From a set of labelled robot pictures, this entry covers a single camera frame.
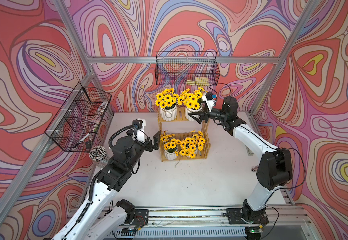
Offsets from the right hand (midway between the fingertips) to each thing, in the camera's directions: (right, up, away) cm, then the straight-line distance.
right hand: (192, 111), depth 79 cm
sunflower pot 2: (+1, -18, +1) cm, 18 cm away
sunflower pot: (-12, -19, +1) cm, 22 cm away
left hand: (-19, -9, -13) cm, 25 cm away
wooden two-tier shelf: (-6, -3, +1) cm, 7 cm away
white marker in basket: (-56, -15, -6) cm, 58 cm away
